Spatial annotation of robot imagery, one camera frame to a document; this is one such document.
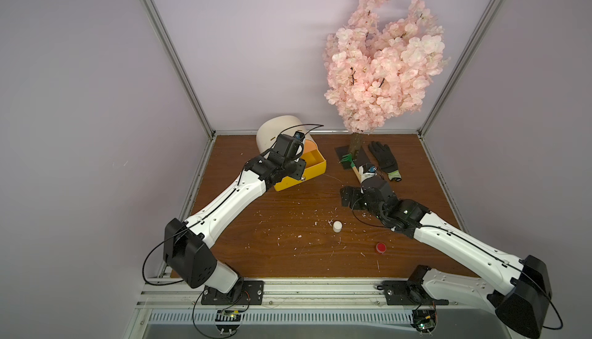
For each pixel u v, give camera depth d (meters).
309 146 0.90
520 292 0.37
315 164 0.86
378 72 0.62
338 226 0.85
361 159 1.07
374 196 0.56
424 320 0.70
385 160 1.07
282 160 0.58
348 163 1.06
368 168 0.68
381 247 0.79
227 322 0.71
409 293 0.66
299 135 0.69
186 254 0.40
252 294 0.73
